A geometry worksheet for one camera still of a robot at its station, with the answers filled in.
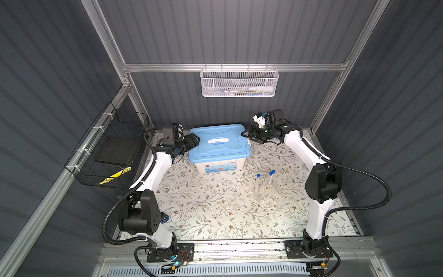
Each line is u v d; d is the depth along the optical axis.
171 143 0.67
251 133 0.80
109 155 0.72
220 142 0.91
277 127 0.71
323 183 0.52
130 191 0.43
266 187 0.92
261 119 0.84
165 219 0.82
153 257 0.72
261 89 0.91
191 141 0.77
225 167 0.94
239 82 1.12
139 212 0.44
